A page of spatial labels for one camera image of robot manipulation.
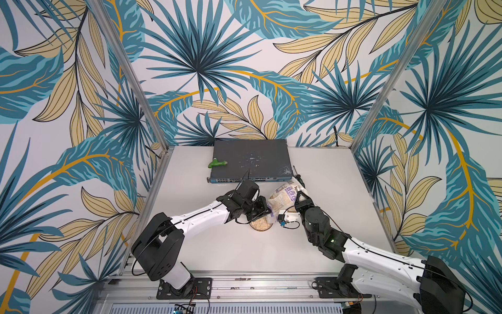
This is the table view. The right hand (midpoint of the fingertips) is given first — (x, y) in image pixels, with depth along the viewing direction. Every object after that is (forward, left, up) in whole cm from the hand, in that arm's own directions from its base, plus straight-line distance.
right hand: (296, 194), depth 75 cm
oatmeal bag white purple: (0, +5, -2) cm, 5 cm away
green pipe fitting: (+30, +35, -15) cm, 48 cm away
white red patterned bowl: (-4, +13, -17) cm, 22 cm away
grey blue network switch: (+33, +17, -17) cm, 41 cm away
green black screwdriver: (+23, -9, -21) cm, 32 cm away
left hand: (-2, +9, -10) cm, 14 cm away
